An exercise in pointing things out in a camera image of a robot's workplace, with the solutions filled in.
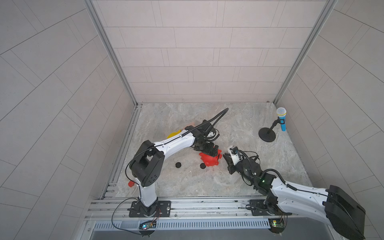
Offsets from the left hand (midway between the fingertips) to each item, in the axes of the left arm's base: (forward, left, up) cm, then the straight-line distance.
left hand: (212, 151), depth 85 cm
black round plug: (-6, +20, -5) cm, 21 cm away
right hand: (-4, -5, +3) cm, 7 cm away
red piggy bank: (-7, +2, +2) cm, 7 cm away
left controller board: (-35, +30, -2) cm, 46 cm away
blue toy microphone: (+14, -36, +19) cm, 43 cm away
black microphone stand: (+14, -37, -3) cm, 40 cm away
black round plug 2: (-7, +6, -5) cm, 10 cm away
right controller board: (-34, -28, -6) cm, 45 cm away
